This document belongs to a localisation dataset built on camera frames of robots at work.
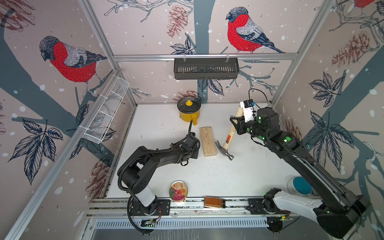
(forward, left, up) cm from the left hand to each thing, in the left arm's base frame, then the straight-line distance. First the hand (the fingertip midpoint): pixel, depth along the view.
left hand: (197, 148), depth 93 cm
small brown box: (-30, -8, 0) cm, 31 cm away
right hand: (+1, -17, +31) cm, 35 cm away
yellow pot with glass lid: (+29, +6, +6) cm, 30 cm away
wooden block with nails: (+4, -7, +1) cm, 8 cm away
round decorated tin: (-25, +10, +1) cm, 27 cm away
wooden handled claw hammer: (-5, -17, +24) cm, 29 cm away
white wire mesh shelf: (+6, +57, +16) cm, 59 cm away
